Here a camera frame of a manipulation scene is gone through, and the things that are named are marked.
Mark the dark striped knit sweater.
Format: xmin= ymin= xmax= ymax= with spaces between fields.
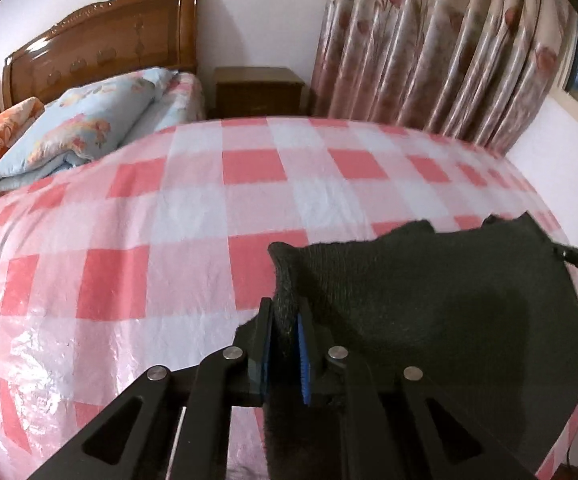
xmin=234 ymin=212 xmax=578 ymax=480

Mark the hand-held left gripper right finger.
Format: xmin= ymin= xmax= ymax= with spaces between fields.
xmin=296 ymin=305 xmax=540 ymax=480

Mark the pink checked plastic tablecloth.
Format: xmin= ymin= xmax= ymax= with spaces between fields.
xmin=0 ymin=116 xmax=578 ymax=480

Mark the large carved wooden headboard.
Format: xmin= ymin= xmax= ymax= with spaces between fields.
xmin=2 ymin=0 xmax=201 ymax=107

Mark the pink floral curtain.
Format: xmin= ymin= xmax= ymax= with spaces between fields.
xmin=310 ymin=0 xmax=578 ymax=157

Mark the brown wooden nightstand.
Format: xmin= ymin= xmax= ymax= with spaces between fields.
xmin=213 ymin=66 xmax=306 ymax=120

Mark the light blue floral quilt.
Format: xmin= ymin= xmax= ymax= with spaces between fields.
xmin=0 ymin=66 xmax=180 ymax=196

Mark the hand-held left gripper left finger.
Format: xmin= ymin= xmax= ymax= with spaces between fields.
xmin=29 ymin=297 xmax=275 ymax=480

